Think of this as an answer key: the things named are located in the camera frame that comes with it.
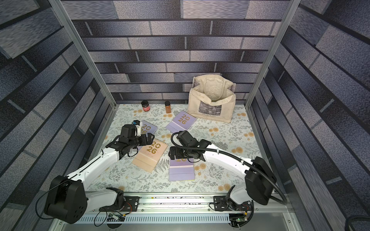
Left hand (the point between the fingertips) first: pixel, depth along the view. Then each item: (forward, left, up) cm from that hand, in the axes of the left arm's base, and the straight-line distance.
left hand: (149, 135), depth 86 cm
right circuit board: (-41, -48, -13) cm, 64 cm away
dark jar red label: (+32, +10, -6) cm, 34 cm away
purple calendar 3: (-16, -20, -12) cm, 28 cm away
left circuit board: (-40, +14, -14) cm, 45 cm away
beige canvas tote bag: (+39, -44, -4) cm, 59 cm away
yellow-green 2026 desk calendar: (-22, -25, -13) cm, 36 cm away
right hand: (-11, -16, -2) cm, 20 cm away
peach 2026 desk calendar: (-8, +3, -12) cm, 15 cm away
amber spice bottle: (+30, -8, -7) cm, 32 cm away
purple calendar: (+14, +7, -11) cm, 19 cm away
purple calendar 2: (+19, -19, -11) cm, 29 cm away
